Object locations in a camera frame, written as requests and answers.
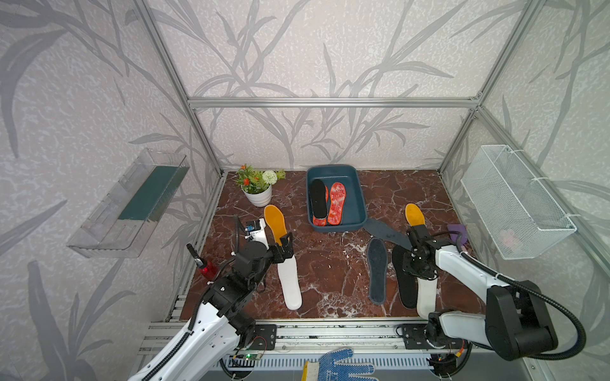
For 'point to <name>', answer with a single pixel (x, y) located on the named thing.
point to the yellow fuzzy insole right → (415, 215)
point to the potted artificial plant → (256, 184)
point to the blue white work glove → (330, 371)
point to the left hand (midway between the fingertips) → (282, 237)
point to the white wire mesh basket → (517, 214)
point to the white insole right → (426, 296)
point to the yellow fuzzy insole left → (276, 221)
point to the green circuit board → (252, 356)
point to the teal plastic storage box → (354, 213)
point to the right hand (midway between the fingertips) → (408, 268)
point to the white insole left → (289, 281)
